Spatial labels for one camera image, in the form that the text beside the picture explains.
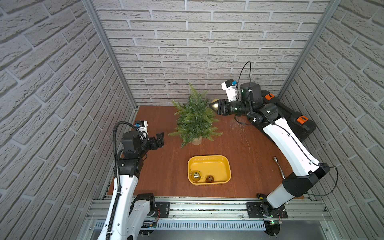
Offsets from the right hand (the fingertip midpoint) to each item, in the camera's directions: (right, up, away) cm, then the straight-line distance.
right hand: (216, 104), depth 68 cm
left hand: (-29, -13, +6) cm, 33 cm away
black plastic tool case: (+46, -11, +8) cm, 48 cm away
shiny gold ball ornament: (-9, -38, +14) cm, 42 cm away
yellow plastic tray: (+4, -35, +20) cm, 41 cm away
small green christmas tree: (-9, -7, +15) cm, 19 cm away
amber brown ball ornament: (-2, -40, +13) cm, 42 cm away
